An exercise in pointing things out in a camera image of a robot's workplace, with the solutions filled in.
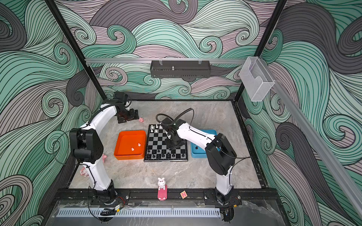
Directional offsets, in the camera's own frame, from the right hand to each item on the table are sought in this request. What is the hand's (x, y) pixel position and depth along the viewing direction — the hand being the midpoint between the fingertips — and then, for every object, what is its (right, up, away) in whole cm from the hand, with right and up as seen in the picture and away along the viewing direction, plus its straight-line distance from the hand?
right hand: (172, 147), depth 86 cm
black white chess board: (-10, -3, +3) cm, 11 cm away
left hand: (-27, +19, +6) cm, 33 cm away
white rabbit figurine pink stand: (-5, -21, -12) cm, 25 cm away
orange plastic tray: (-29, 0, +7) cm, 30 cm away
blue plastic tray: (+16, -4, +6) cm, 18 cm away
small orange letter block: (+7, -22, -13) cm, 26 cm away
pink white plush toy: (-51, -12, -6) cm, 53 cm away
